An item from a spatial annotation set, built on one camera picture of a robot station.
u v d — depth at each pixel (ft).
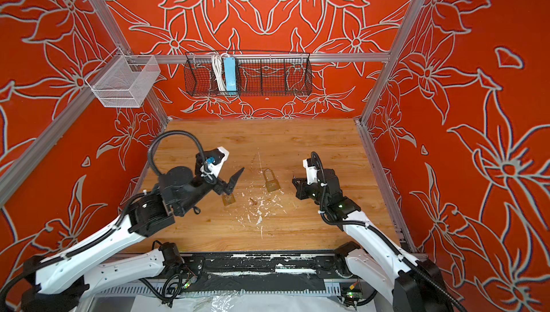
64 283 1.33
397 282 1.33
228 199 2.89
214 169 1.67
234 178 1.86
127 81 3.05
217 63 2.87
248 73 3.20
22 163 1.73
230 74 2.94
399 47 2.89
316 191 2.27
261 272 2.39
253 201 2.95
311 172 2.35
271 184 3.03
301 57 3.02
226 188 1.89
